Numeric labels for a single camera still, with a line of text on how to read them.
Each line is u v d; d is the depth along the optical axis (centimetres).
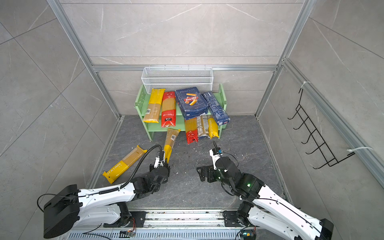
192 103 81
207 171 62
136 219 73
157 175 59
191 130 90
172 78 101
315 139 67
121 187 53
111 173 87
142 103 89
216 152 62
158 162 69
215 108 82
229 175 51
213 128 91
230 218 73
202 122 95
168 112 82
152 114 80
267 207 46
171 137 88
